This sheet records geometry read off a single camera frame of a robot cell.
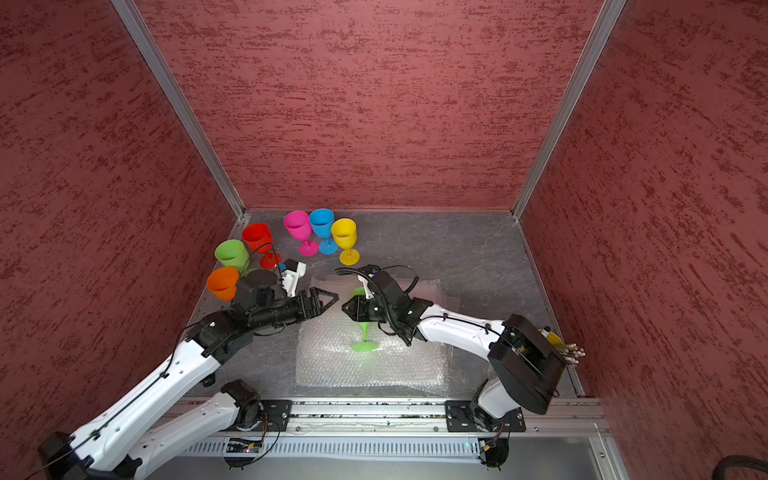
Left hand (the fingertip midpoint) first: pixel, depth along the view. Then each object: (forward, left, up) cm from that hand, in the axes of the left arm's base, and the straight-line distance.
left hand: (330, 309), depth 72 cm
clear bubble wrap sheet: (-7, +3, -16) cm, 17 cm away
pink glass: (+33, +16, -5) cm, 37 cm away
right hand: (+3, -3, -8) cm, 9 cm away
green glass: (+24, +37, -10) cm, 45 cm away
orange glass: (+13, +36, -11) cm, 40 cm away
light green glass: (-4, -8, -15) cm, 18 cm away
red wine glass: (+30, +30, -8) cm, 43 cm away
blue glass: (+36, +10, -7) cm, 38 cm away
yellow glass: (+32, +1, -9) cm, 34 cm away
